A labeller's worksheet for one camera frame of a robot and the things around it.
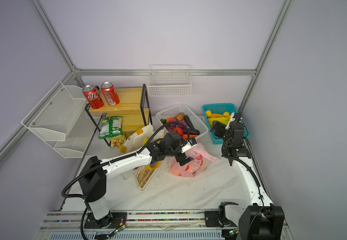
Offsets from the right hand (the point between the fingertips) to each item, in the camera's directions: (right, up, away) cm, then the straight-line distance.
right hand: (219, 122), depth 79 cm
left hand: (-16, -15, +2) cm, 22 cm away
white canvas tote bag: (-47, -9, +6) cm, 49 cm away
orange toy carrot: (-13, -8, +25) cm, 30 cm away
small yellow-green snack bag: (-63, -12, +20) cm, 67 cm away
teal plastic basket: (+13, +13, +40) cm, 44 cm away
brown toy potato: (-20, +6, +34) cm, 40 cm away
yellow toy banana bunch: (+12, +5, +31) cm, 34 cm away
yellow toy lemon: (+2, +9, +35) cm, 36 cm away
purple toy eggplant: (-12, -5, +28) cm, 31 cm away
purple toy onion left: (-25, +3, +32) cm, 41 cm away
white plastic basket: (-9, +2, +29) cm, 30 cm away
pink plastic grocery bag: (-13, -26, +5) cm, 29 cm away
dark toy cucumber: (-15, +3, +32) cm, 36 cm away
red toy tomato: (-21, -5, +24) cm, 33 cm away
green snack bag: (-62, -2, +8) cm, 62 cm away
